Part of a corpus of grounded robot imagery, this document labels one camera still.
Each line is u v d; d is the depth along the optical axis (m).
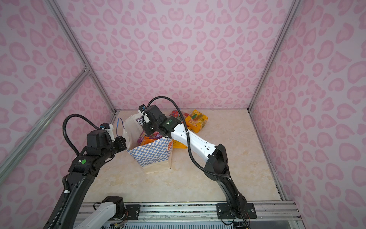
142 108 0.68
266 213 0.74
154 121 0.60
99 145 0.53
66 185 0.42
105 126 0.63
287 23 0.74
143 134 0.93
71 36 0.78
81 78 0.85
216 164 0.50
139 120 0.78
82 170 0.46
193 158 0.47
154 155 0.75
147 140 0.84
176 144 0.93
